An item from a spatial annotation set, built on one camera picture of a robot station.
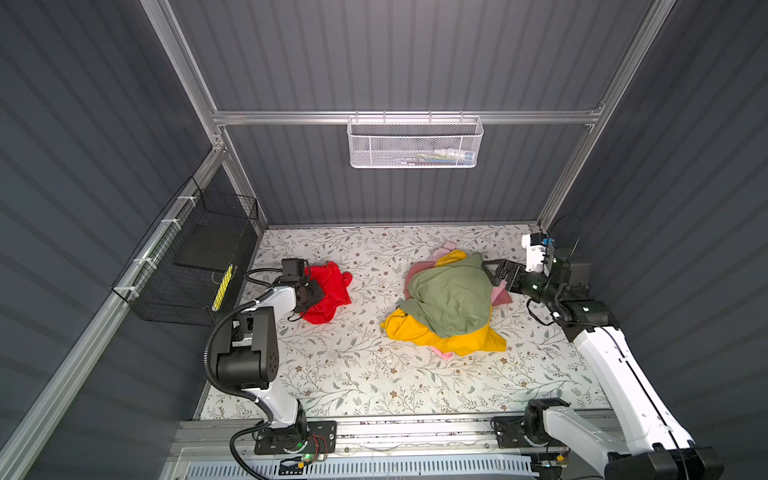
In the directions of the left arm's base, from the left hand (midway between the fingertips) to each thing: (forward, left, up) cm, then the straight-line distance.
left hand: (317, 294), depth 97 cm
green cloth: (-10, -41, +10) cm, 43 cm away
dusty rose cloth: (+12, -35, -3) cm, 37 cm away
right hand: (-11, -51, +24) cm, 57 cm away
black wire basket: (-8, +28, +25) cm, 38 cm away
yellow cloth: (-21, -50, +4) cm, 54 cm away
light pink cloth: (+15, -44, +2) cm, 46 cm away
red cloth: (0, -6, +4) cm, 8 cm away
